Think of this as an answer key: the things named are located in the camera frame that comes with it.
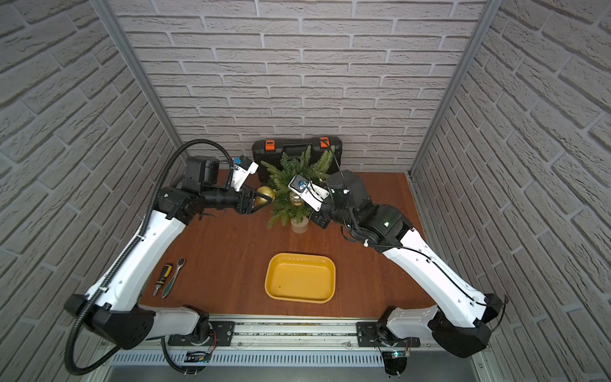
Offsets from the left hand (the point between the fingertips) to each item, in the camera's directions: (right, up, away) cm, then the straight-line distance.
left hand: (270, 194), depth 67 cm
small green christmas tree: (+4, -5, +15) cm, 17 cm away
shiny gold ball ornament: (+7, -2, +4) cm, 8 cm away
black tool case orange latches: (-4, +17, +23) cm, 29 cm away
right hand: (+12, 0, -4) cm, 13 cm away
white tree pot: (+8, -14, +29) cm, 33 cm away
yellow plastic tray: (+8, -31, +19) cm, 37 cm away
